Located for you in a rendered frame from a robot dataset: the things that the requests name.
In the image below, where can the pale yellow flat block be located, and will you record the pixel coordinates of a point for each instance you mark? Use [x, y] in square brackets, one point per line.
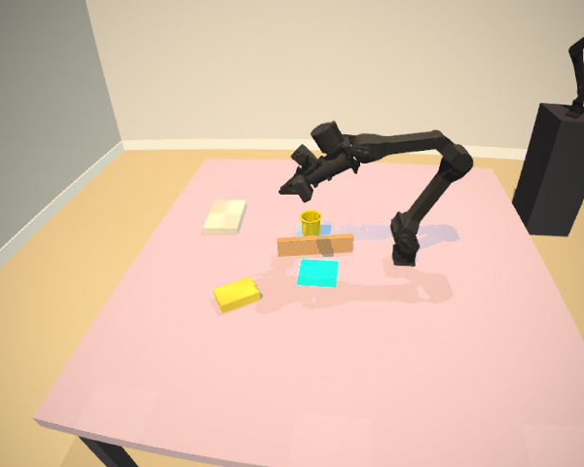
[225, 216]

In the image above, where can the orange wooden block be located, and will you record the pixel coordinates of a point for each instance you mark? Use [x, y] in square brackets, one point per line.
[315, 244]

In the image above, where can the yellow cup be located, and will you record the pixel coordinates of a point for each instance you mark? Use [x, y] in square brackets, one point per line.
[310, 222]

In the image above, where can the yellow rectangular block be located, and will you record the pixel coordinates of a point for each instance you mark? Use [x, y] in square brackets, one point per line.
[235, 295]

